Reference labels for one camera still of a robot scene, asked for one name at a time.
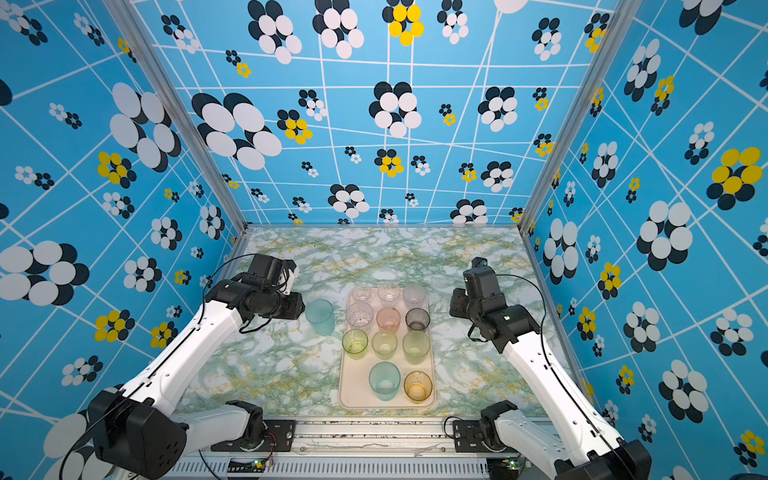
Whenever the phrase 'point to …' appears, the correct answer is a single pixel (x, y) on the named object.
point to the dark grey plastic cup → (417, 319)
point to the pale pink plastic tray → (355, 391)
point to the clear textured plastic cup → (415, 296)
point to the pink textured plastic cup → (388, 320)
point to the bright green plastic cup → (354, 343)
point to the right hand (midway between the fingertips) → (462, 296)
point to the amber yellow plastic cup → (417, 386)
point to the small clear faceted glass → (389, 292)
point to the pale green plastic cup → (384, 344)
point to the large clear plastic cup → (360, 314)
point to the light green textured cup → (416, 345)
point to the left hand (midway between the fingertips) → (301, 305)
